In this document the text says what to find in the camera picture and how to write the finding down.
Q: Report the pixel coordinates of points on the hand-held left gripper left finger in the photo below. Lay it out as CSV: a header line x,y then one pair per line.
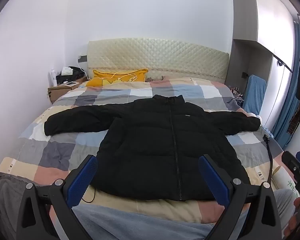
x,y
82,177

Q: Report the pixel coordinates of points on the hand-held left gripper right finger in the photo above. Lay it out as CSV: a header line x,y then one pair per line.
x,y
215,180

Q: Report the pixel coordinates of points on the black puffer jacket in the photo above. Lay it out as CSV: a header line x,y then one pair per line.
x,y
145,142

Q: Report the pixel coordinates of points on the person's right hand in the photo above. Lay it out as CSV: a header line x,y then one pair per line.
x,y
291,226

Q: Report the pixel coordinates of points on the white pillow with green print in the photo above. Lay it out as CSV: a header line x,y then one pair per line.
x,y
285,180

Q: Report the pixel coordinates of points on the checkered bedspread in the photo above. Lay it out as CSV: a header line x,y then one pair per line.
x,y
65,152

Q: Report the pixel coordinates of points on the blue curtain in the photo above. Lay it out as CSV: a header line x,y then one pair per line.
x,y
287,105

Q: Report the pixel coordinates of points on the blue cloth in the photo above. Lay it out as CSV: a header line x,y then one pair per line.
x,y
255,95

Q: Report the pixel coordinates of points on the grey fleece cloth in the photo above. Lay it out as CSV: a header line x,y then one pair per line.
x,y
5,197

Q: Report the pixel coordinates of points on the brown nightstand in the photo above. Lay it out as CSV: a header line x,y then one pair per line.
x,y
56,92

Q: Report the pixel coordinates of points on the white phone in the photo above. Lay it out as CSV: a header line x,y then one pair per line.
x,y
71,83

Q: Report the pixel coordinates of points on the yellow pillow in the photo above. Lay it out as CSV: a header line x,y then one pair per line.
x,y
100,81

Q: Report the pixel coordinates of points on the white bottle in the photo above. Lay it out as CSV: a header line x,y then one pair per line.
x,y
53,78

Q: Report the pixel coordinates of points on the black bag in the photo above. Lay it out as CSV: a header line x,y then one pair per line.
x,y
78,73

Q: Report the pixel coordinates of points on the white tissue box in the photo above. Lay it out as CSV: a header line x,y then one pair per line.
x,y
66,72

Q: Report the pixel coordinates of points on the cream quilted headboard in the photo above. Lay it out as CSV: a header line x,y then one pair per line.
x,y
152,55

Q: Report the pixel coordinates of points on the grey white wardrobe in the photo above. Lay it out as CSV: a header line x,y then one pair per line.
x,y
272,17

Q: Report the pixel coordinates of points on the black clothes rail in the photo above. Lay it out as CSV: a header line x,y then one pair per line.
x,y
283,65

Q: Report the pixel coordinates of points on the black wall socket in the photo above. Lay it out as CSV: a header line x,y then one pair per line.
x,y
245,75

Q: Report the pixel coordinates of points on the grey wall socket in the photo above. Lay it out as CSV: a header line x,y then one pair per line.
x,y
83,59

